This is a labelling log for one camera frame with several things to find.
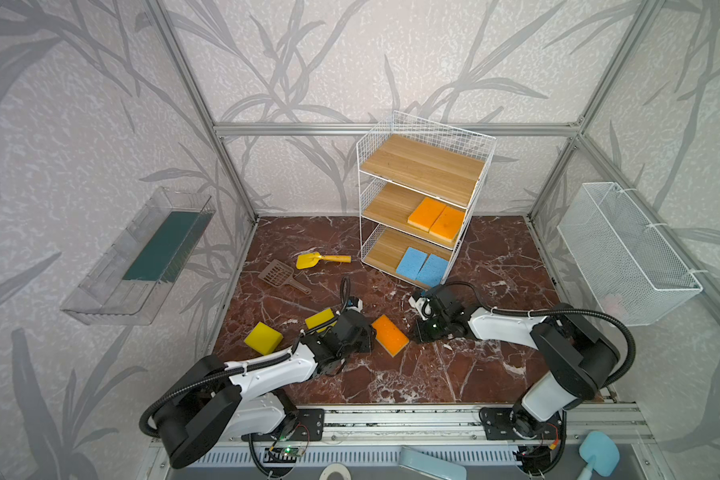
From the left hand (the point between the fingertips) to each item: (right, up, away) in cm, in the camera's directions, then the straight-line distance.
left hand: (376, 325), depth 86 cm
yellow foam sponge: (-17, +1, +4) cm, 17 cm away
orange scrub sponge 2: (+14, +32, -1) cm, 35 cm away
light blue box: (+12, -25, -21) cm, 35 cm away
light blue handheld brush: (+53, -25, -16) cm, 61 cm away
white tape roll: (-10, -28, -18) cm, 35 cm away
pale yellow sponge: (+4, -3, +1) cm, 5 cm away
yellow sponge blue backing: (-33, -4, +1) cm, 33 cm away
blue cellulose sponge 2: (+19, +14, +14) cm, 27 cm away
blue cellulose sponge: (+12, +16, +19) cm, 28 cm away
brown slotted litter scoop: (-34, +13, +17) cm, 40 cm away
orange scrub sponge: (+20, +29, -3) cm, 35 cm away
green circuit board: (-20, -26, -15) cm, 36 cm away
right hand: (+9, -2, +3) cm, 10 cm away
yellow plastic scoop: (-25, +18, +19) cm, 36 cm away
